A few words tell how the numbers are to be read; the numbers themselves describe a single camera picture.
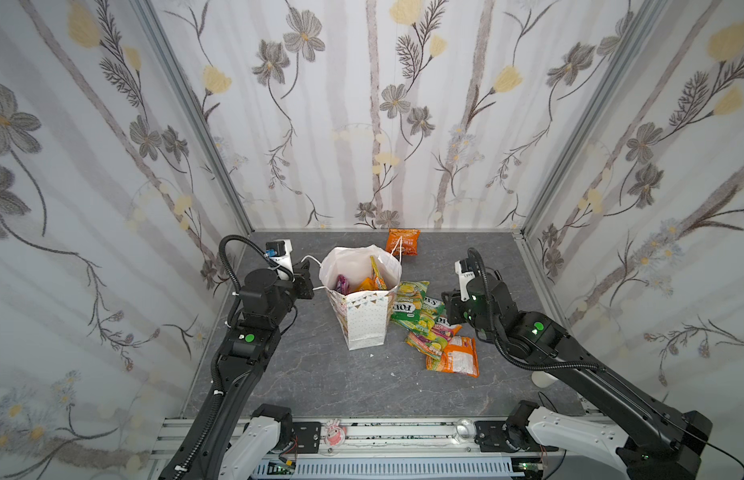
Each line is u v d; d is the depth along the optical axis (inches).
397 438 29.5
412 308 36.6
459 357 33.1
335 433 28.3
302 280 24.4
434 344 33.5
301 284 24.7
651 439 15.5
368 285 35.7
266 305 20.5
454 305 25.0
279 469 28.6
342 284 34.4
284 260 23.9
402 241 45.1
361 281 37.2
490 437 28.9
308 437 28.9
